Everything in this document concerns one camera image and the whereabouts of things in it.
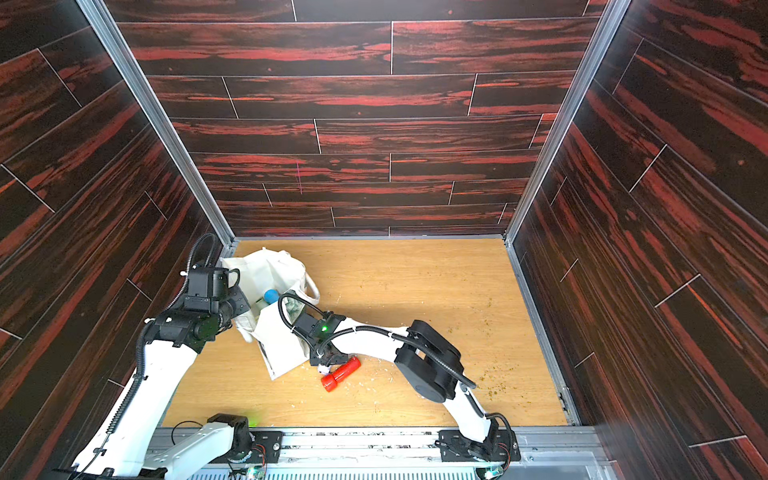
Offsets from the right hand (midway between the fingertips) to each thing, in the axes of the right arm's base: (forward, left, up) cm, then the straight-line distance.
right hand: (327, 353), depth 89 cm
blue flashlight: (+16, +20, +6) cm, 27 cm away
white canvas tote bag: (+20, +19, +5) cm, 28 cm away
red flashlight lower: (-6, -5, +1) cm, 8 cm away
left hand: (+5, +20, +22) cm, 30 cm away
